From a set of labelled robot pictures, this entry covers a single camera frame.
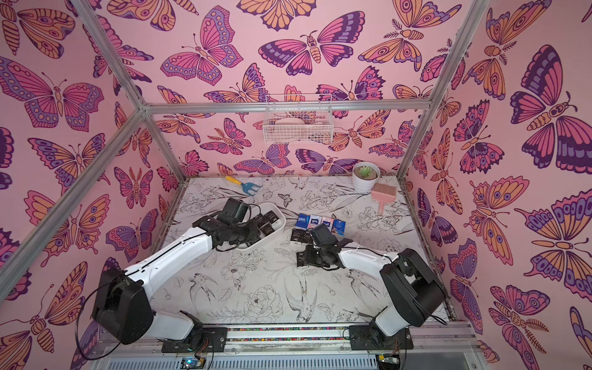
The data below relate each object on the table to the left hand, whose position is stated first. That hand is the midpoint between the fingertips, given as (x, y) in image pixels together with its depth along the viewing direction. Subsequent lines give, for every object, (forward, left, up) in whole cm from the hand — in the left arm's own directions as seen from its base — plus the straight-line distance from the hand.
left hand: (260, 231), depth 85 cm
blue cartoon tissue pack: (+8, -31, -10) cm, 34 cm away
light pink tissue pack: (+11, -27, -11) cm, 31 cm away
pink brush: (+29, -55, -13) cm, 63 cm away
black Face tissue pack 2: (+4, -18, -11) cm, 21 cm away
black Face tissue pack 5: (+7, -1, -10) cm, 12 cm away
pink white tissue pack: (+11, -21, -10) cm, 26 cm away
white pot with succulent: (+32, -45, -2) cm, 55 cm away
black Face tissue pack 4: (+14, -2, -11) cm, 18 cm away
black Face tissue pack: (+5, -14, -11) cm, 18 cm away
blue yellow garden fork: (+34, +14, -12) cm, 39 cm away
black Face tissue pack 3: (-6, -15, -11) cm, 20 cm away
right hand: (-7, -15, -10) cm, 20 cm away
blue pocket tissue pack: (+11, -16, -10) cm, 22 cm away
